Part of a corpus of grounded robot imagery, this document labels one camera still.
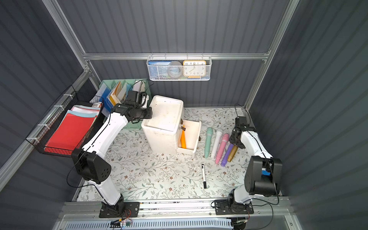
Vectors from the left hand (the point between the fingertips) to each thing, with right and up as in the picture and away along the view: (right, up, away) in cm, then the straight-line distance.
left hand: (149, 111), depth 84 cm
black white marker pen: (+33, -42, -2) cm, 53 cm away
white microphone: (+43, -20, +12) cm, 49 cm away
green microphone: (+39, -14, +17) cm, 45 cm away
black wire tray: (-42, +5, -6) cm, 42 cm away
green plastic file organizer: (-27, +14, +12) cm, 33 cm away
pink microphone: (+50, -18, +15) cm, 55 cm away
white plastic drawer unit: (+9, -11, -9) cm, 17 cm away
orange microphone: (+20, -20, +12) cm, 31 cm away
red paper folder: (-36, -11, -13) cm, 40 cm away
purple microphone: (+47, -30, +6) cm, 56 cm away
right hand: (+56, -19, +4) cm, 60 cm away
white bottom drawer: (+24, -17, +15) cm, 33 cm away
